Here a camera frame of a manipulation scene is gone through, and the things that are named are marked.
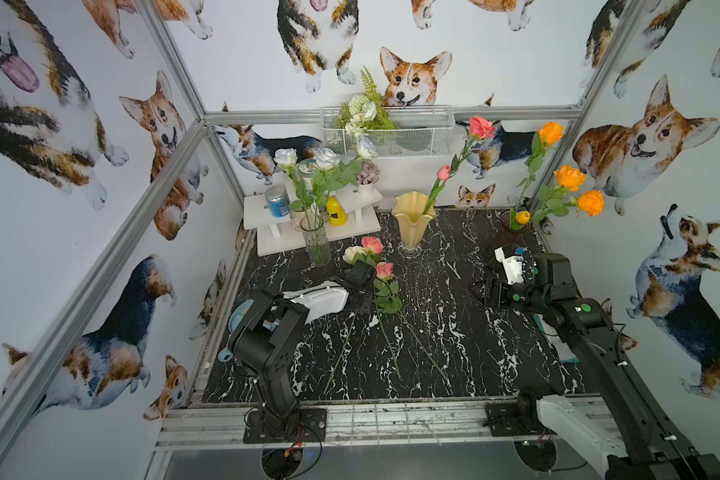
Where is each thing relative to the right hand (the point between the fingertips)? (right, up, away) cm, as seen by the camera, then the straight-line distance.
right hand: (486, 279), depth 74 cm
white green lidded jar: (-49, +31, +16) cm, 60 cm away
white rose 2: (-40, +29, +9) cm, 50 cm away
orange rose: (+26, +19, +1) cm, 33 cm away
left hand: (-33, -10, +22) cm, 41 cm away
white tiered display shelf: (-65, +11, +38) cm, 76 cm away
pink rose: (-30, +8, +32) cm, 45 cm away
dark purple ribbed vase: (+14, +11, +19) cm, 26 cm away
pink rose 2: (-24, -10, +21) cm, 33 cm away
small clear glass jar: (-57, +19, +36) cm, 70 cm away
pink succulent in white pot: (-31, +30, +24) cm, 49 cm away
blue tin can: (-59, +22, +20) cm, 66 cm away
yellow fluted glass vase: (-15, +19, +26) cm, 36 cm away
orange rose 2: (+22, +21, +9) cm, 32 cm away
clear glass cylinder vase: (-47, +9, +24) cm, 54 cm away
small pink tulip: (-8, +29, +13) cm, 33 cm away
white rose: (-53, +33, +11) cm, 64 cm away
